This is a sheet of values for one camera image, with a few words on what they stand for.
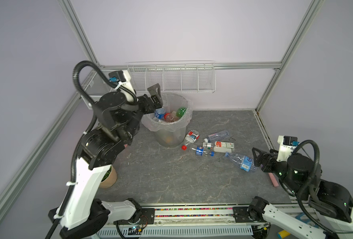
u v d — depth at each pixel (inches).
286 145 18.5
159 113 37.4
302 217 28.8
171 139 37.1
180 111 33.4
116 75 14.6
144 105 16.9
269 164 19.8
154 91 17.1
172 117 38.5
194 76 40.9
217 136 40.1
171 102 37.8
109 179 29.7
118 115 12.4
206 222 29.0
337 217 14.2
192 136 40.0
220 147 36.9
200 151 36.0
